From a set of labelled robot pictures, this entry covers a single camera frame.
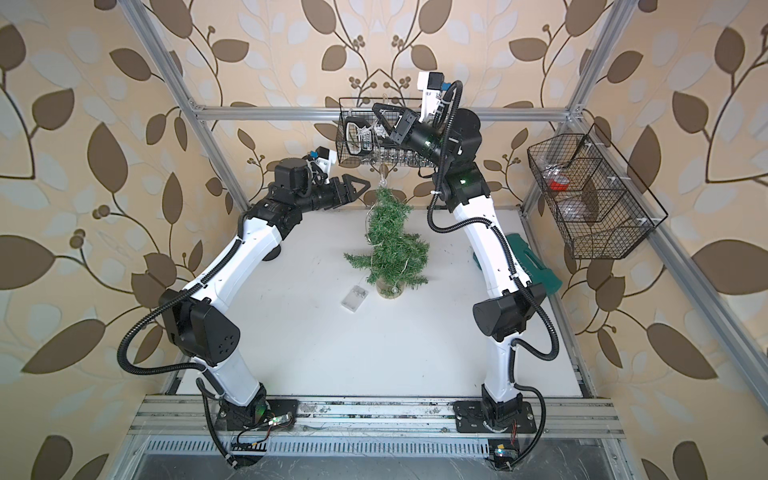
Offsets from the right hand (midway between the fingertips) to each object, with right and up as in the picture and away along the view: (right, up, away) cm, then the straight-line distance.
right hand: (372, 108), depth 59 cm
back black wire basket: (+2, 0, +30) cm, 30 cm away
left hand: (-5, -12, +15) cm, 20 cm away
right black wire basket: (+57, -18, +16) cm, 62 cm away
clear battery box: (-9, -46, +37) cm, 59 cm away
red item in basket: (+49, -12, +23) cm, 55 cm away
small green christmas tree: (+5, -32, +21) cm, 39 cm away
